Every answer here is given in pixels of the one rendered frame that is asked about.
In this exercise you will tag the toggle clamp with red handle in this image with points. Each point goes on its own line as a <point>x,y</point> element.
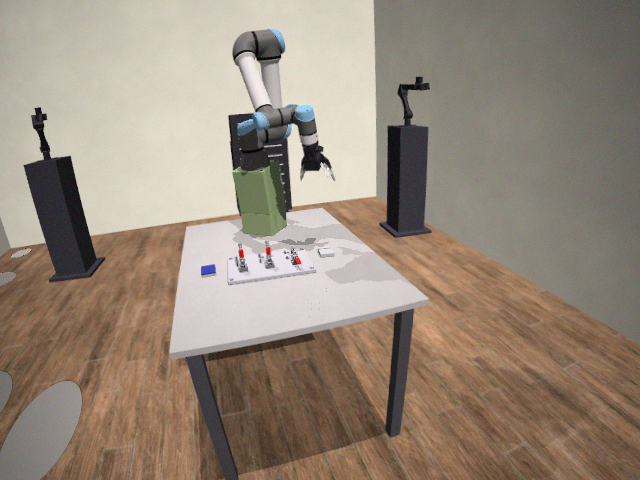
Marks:
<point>297,260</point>
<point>243,268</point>

